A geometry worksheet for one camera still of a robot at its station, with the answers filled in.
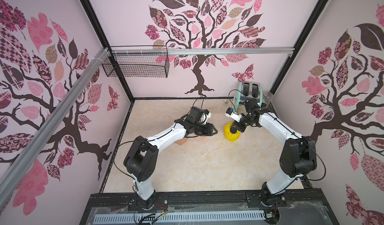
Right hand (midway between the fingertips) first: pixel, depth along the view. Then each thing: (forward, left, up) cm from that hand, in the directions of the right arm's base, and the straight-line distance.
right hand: (235, 123), depth 90 cm
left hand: (-9, +14, +2) cm, 16 cm away
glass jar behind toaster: (+22, -27, +1) cm, 34 cm away
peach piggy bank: (-7, +34, -9) cm, 36 cm away
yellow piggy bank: (-6, +3, -6) cm, 9 cm away
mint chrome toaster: (+24, -12, +6) cm, 27 cm away
